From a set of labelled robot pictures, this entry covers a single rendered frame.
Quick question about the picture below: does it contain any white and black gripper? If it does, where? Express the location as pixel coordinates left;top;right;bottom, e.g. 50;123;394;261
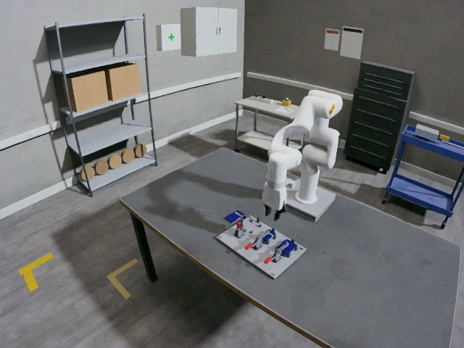
260;182;288;221

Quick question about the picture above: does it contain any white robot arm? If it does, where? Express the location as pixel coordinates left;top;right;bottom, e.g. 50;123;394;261
265;90;342;204

